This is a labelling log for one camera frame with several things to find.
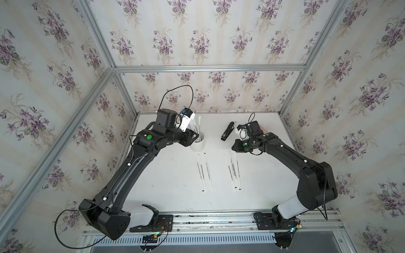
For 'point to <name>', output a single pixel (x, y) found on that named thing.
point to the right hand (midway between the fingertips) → (234, 148)
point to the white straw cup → (198, 144)
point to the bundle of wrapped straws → (195, 126)
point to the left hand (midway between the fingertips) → (196, 134)
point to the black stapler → (229, 130)
